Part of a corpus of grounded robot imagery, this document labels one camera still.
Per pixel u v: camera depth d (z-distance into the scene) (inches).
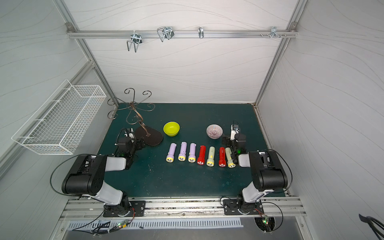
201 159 34.5
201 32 30.8
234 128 31.6
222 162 34.0
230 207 29.0
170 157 34.8
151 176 33.5
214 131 40.1
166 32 30.2
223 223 27.7
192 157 34.8
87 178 17.7
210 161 34.2
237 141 28.8
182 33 31.5
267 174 18.0
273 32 30.1
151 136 38.8
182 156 34.8
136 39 30.8
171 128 40.2
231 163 33.7
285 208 30.3
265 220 28.3
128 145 29.3
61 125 27.1
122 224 27.1
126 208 26.4
